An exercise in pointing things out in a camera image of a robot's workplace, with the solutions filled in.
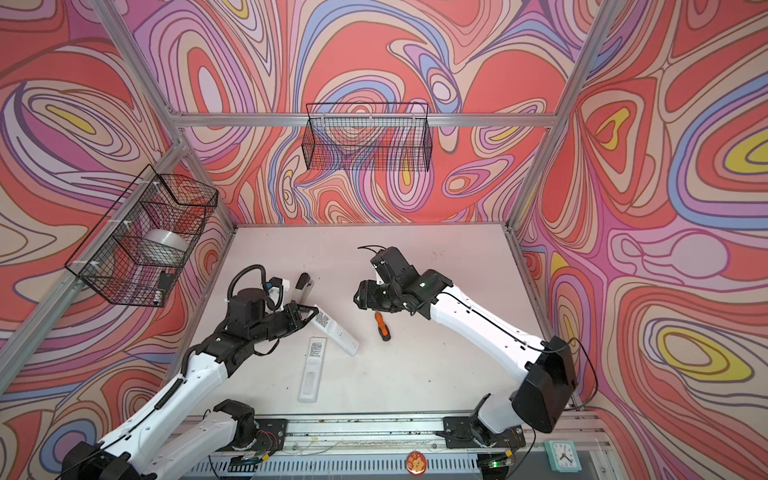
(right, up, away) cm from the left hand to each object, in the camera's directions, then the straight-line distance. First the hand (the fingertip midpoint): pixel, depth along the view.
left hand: (319, 310), depth 78 cm
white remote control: (-3, -19, +3) cm, 20 cm away
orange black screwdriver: (+16, -8, +13) cm, 22 cm away
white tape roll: (-36, +17, -8) cm, 40 cm away
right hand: (+12, +1, -3) cm, 13 cm away
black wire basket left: (-46, +13, -12) cm, 49 cm away
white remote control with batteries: (+3, -4, +2) cm, 6 cm away
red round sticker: (+25, -35, -9) cm, 43 cm away
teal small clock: (+59, -33, -9) cm, 68 cm away
